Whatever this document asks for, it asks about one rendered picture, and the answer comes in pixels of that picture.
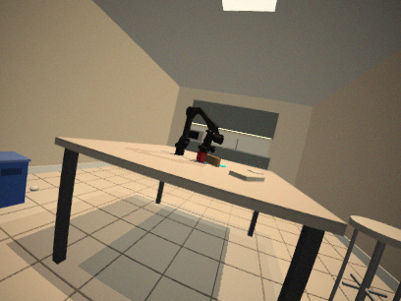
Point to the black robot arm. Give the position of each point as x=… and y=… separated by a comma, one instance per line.
x=212, y=126

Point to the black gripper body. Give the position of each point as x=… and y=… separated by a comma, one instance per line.
x=203, y=147

